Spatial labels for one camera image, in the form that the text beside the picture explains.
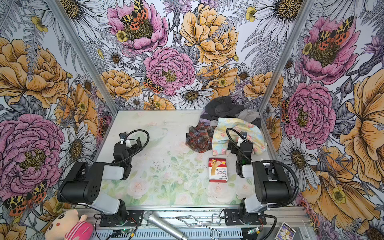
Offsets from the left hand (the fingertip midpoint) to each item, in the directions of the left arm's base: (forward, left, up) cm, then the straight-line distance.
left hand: (132, 142), depth 94 cm
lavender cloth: (+12, -46, +4) cm, 48 cm away
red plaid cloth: (+2, -42, 0) cm, 42 cm away
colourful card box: (-47, -79, -6) cm, 92 cm away
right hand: (-1, -65, 0) cm, 65 cm away
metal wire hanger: (-40, -48, -9) cm, 64 cm away
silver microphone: (-43, -24, -5) cm, 50 cm away
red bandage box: (-17, -51, -4) cm, 54 cm away
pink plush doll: (-43, +17, 0) cm, 46 cm away
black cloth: (+30, -61, +1) cm, 68 cm away
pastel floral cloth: (0, -54, 0) cm, 54 cm away
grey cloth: (+24, -78, -2) cm, 82 cm away
